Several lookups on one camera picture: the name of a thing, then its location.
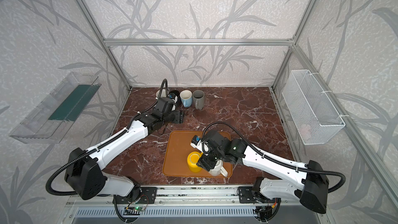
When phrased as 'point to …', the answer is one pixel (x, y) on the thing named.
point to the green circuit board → (136, 208)
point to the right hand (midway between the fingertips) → (201, 153)
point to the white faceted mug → (218, 169)
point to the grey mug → (198, 98)
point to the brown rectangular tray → (175, 149)
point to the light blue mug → (186, 97)
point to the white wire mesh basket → (315, 118)
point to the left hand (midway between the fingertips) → (181, 109)
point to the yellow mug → (192, 159)
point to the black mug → (176, 93)
